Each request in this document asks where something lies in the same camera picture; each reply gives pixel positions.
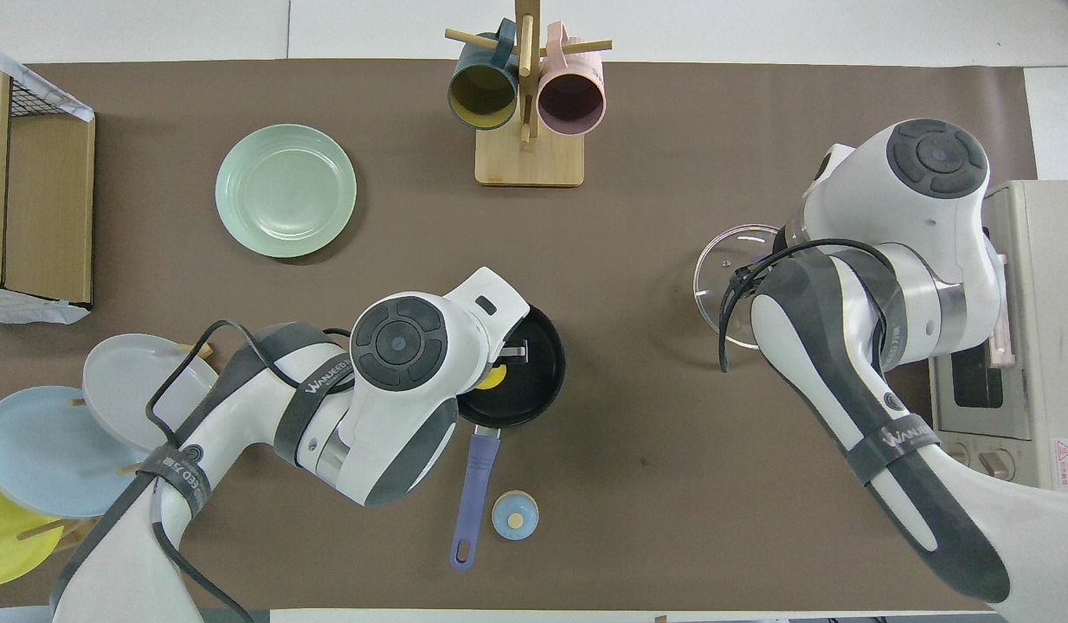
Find dark teal mug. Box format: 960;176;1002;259
447;19;522;132

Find pink ribbed mug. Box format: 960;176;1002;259
537;22;607;137

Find glass pot lid blue knob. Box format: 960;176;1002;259
693;223;790;351

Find wooden plate rack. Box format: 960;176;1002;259
15;340;215;555

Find pale green plate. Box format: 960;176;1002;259
215;124;358;260

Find light blue plate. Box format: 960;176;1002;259
0;385;154;520

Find beige toaster oven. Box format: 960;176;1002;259
928;179;1068;494

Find brown table mat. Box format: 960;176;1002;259
0;58;1039;612

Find small blue knob lid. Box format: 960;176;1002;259
492;490;540;542

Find black wire basket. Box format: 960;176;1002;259
6;74;78;119

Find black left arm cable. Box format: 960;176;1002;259
145;318;353;623

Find yellow plate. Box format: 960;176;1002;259
0;467;66;589

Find grey plate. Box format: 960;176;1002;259
82;333;222;455

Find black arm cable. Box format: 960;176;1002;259
145;318;353;623
718;238;894;375

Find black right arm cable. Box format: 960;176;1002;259
718;238;894;375

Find brown wooden board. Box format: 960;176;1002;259
2;115;96;305

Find black frying pan blue handle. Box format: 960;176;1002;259
450;305;567;572

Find wooden mug tree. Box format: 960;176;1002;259
445;0;614;188

